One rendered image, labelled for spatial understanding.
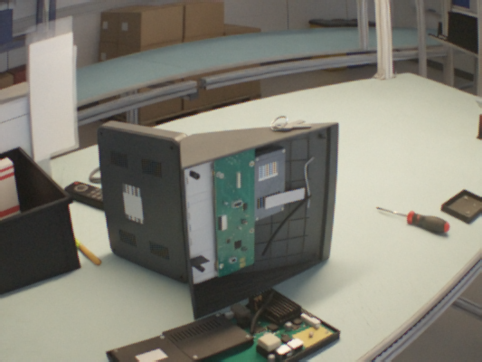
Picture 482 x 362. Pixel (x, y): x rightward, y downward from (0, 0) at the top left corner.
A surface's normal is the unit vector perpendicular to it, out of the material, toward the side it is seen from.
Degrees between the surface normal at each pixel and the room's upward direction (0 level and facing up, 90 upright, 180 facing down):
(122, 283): 0
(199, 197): 90
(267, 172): 90
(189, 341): 0
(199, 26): 90
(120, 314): 0
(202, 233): 90
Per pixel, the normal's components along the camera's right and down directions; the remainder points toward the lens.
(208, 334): -0.01, -0.92
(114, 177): -0.52, 0.34
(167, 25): 0.65, 0.29
